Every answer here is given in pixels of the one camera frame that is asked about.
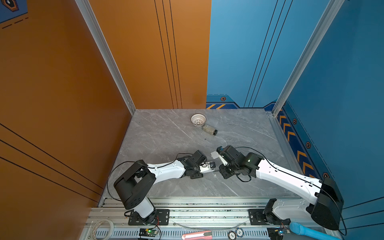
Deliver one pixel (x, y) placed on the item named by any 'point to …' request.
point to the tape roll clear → (111, 232)
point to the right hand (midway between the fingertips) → (219, 171)
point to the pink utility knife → (205, 235)
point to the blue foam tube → (297, 228)
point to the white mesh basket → (198, 119)
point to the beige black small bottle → (209, 129)
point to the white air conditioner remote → (205, 168)
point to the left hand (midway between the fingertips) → (199, 165)
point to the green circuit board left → (150, 232)
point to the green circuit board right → (274, 233)
